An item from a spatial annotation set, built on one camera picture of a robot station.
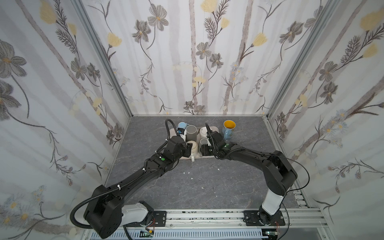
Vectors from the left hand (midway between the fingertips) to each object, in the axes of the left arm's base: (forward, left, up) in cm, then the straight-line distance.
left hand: (186, 140), depth 81 cm
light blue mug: (+20, +3, -10) cm, 22 cm away
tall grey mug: (+12, -3, -9) cm, 16 cm away
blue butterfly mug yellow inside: (+19, -30, -11) cm, 37 cm away
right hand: (+2, -8, -9) cm, 12 cm away
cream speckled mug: (+1, -5, -11) cm, 12 cm away
